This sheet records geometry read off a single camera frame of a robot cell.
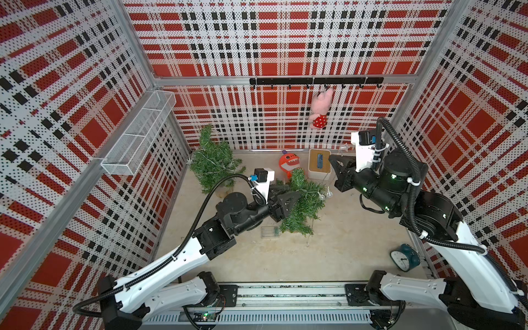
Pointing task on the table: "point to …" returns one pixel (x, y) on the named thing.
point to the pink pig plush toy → (320, 106)
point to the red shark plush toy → (288, 162)
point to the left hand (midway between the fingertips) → (296, 190)
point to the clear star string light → (322, 196)
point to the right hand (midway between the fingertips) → (334, 159)
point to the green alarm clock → (405, 258)
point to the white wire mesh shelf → (126, 156)
